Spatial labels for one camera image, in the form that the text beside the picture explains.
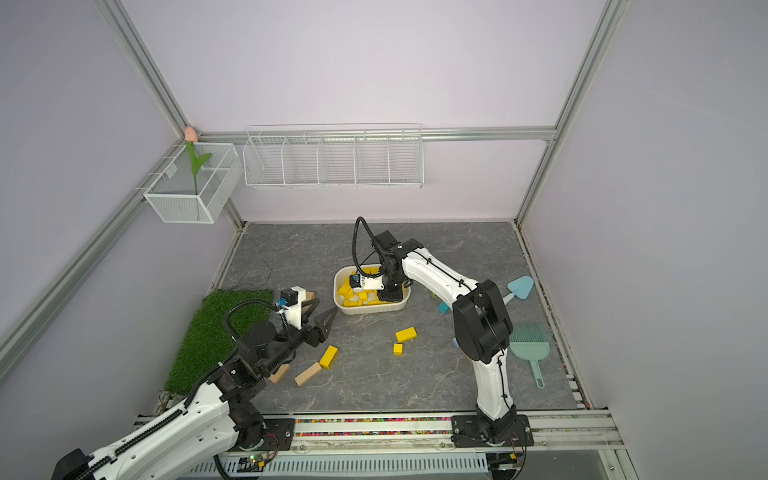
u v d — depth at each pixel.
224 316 0.94
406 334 0.90
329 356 0.85
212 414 0.52
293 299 0.63
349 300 0.96
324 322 0.69
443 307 0.96
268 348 0.59
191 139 0.89
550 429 0.76
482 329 0.51
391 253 0.65
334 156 0.97
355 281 0.79
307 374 0.83
